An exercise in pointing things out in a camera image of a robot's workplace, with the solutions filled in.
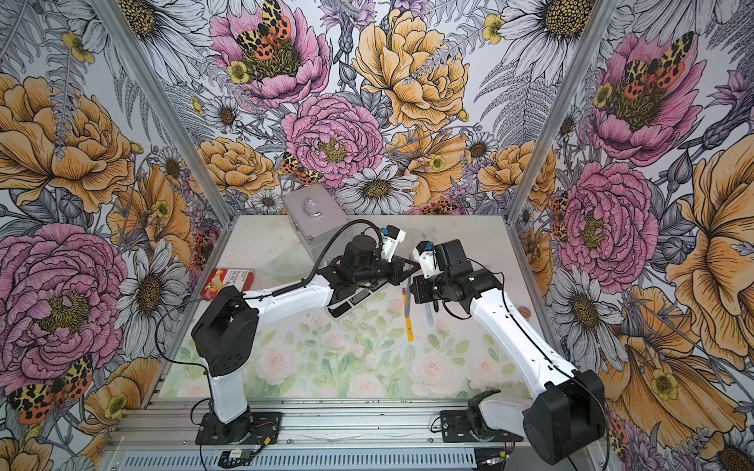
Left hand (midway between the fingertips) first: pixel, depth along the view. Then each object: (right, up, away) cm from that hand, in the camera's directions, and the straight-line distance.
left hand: (417, 272), depth 82 cm
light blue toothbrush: (+5, -15, +13) cm, 20 cm away
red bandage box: (-63, -4, +17) cm, 65 cm away
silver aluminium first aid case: (-33, +17, +21) cm, 42 cm away
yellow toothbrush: (-2, -16, +12) cm, 20 cm away
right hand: (-2, -6, -3) cm, 7 cm away
